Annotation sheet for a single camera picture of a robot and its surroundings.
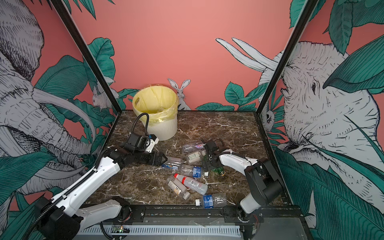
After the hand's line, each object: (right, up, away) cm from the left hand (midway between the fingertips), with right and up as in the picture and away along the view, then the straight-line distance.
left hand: (160, 157), depth 76 cm
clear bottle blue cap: (+4, -8, +18) cm, 20 cm away
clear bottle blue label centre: (+15, -10, +8) cm, 20 cm away
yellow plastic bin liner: (-7, +32, +28) cm, 43 cm away
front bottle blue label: (+27, -21, -3) cm, 35 cm away
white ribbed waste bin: (-3, +12, +24) cm, 27 cm away
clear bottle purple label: (+14, +2, +19) cm, 23 cm away
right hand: (+27, -7, +14) cm, 31 cm away
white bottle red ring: (+19, -16, +2) cm, 24 cm away
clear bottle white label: (+18, -3, +13) cm, 22 cm away
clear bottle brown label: (+9, -16, +2) cm, 19 cm away
